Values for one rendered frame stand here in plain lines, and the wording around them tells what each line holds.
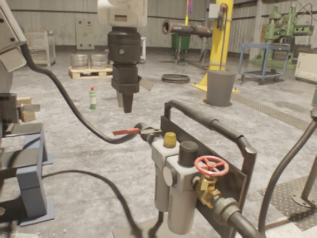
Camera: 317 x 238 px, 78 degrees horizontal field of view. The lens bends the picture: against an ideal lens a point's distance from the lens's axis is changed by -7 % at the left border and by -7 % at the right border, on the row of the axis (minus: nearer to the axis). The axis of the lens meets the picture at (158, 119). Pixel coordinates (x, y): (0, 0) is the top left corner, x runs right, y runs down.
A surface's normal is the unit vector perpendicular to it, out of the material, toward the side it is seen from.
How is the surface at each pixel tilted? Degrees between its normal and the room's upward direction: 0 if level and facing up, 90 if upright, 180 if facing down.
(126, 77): 90
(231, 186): 90
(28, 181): 90
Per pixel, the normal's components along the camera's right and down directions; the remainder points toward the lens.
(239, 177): -0.90, 0.11
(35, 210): 0.44, 0.33
